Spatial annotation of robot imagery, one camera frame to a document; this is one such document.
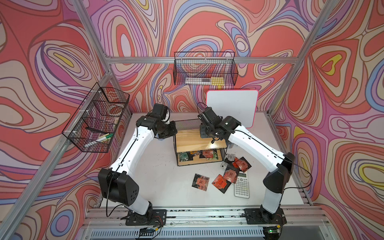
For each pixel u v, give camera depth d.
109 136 0.72
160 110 0.61
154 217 0.73
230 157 0.93
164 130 0.65
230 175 0.86
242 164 0.90
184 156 0.93
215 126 0.56
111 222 0.73
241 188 0.82
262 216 0.67
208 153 0.95
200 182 0.84
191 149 0.81
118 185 0.41
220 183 0.84
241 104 0.99
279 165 0.44
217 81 0.82
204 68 0.96
